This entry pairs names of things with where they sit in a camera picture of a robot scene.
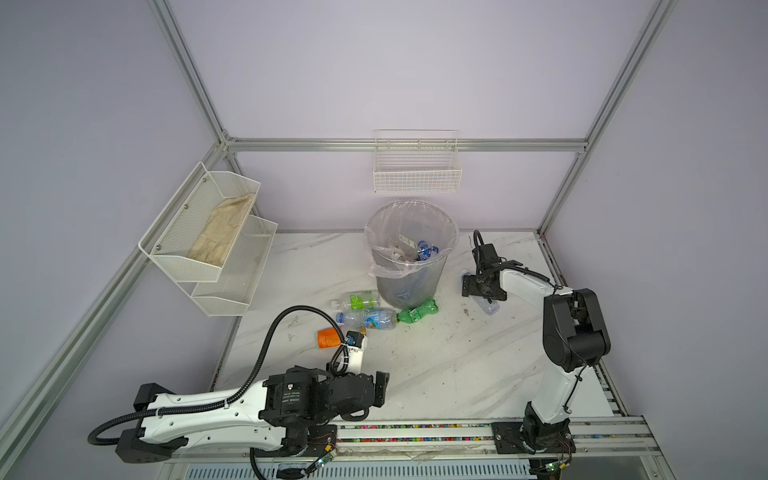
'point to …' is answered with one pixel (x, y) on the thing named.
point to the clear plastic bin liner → (407, 238)
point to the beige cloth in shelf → (214, 243)
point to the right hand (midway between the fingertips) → (478, 288)
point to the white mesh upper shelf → (194, 233)
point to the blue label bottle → (424, 251)
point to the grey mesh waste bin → (414, 291)
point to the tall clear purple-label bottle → (491, 309)
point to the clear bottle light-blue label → (371, 319)
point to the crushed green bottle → (414, 314)
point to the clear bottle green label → (358, 301)
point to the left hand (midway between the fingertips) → (370, 377)
